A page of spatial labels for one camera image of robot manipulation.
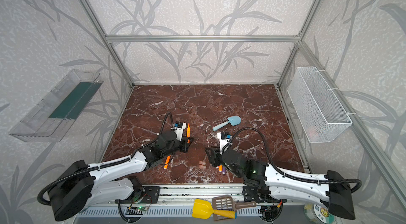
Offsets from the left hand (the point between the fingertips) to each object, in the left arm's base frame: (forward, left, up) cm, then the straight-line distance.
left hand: (195, 135), depth 82 cm
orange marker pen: (-14, -13, -9) cm, 21 cm away
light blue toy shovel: (+16, -22, -10) cm, 29 cm away
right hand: (-7, -6, +6) cm, 11 cm away
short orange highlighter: (0, +3, +3) cm, 4 cm away
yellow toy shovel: (-31, -5, -9) cm, 33 cm away
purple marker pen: (-15, -15, -10) cm, 23 cm away
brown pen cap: (-13, -3, -10) cm, 17 cm away
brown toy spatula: (-28, -16, -10) cm, 34 cm away
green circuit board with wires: (-31, +24, -10) cm, 40 cm away
